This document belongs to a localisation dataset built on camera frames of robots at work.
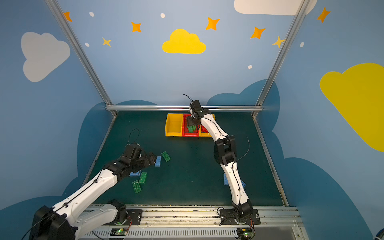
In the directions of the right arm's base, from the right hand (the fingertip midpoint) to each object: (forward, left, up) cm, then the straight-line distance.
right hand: (192, 119), depth 104 cm
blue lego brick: (-38, -22, -10) cm, 45 cm away
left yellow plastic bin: (0, +15, -10) cm, 18 cm away
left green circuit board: (-66, +32, -10) cm, 74 cm away
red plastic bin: (-4, +5, -8) cm, 10 cm away
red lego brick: (-21, -7, +15) cm, 27 cm away
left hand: (-33, +21, +1) cm, 39 cm away
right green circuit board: (-63, -29, -12) cm, 70 cm away
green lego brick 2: (-25, +16, -9) cm, 31 cm away
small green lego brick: (-40, +27, -8) cm, 49 cm away
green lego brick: (-1, +1, -9) cm, 9 cm away
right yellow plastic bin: (-7, -9, -8) cm, 14 cm away
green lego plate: (-45, +29, -8) cm, 54 cm away
